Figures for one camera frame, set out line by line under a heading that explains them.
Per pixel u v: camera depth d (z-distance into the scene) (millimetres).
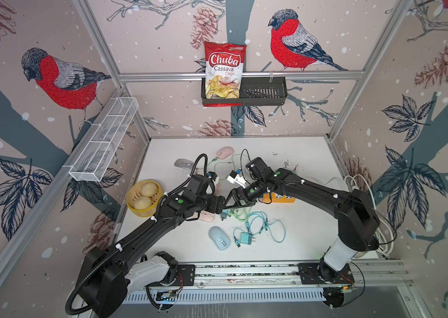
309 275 726
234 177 757
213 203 706
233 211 866
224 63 833
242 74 873
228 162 1082
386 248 804
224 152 1104
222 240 795
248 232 835
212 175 728
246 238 810
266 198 720
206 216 876
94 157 726
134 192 944
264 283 728
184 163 1069
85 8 715
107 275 384
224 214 878
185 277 734
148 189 919
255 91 1069
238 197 685
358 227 450
